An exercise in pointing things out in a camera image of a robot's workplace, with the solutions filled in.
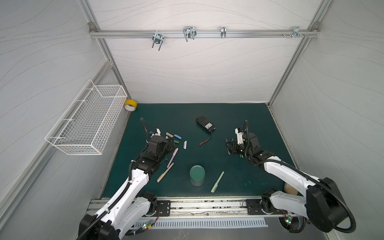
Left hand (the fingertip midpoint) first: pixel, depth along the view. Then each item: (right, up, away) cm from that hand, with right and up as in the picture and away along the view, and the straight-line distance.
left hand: (173, 138), depth 82 cm
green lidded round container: (+13, -17, -6) cm, 23 cm away
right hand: (+34, -1, +5) cm, 35 cm away
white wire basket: (-38, +8, -13) cm, 41 cm away
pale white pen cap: (+6, -6, +14) cm, 17 cm away
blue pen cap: (0, -1, +20) cm, 20 cm away
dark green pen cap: (-1, -4, +17) cm, 18 cm away
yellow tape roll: (-39, +22, +34) cm, 56 cm away
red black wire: (+20, -4, +17) cm, 26 cm away
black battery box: (+19, +8, +24) cm, 31 cm away
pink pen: (-1, -12, +9) cm, 16 cm away
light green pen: (+24, -25, -2) cm, 35 cm away
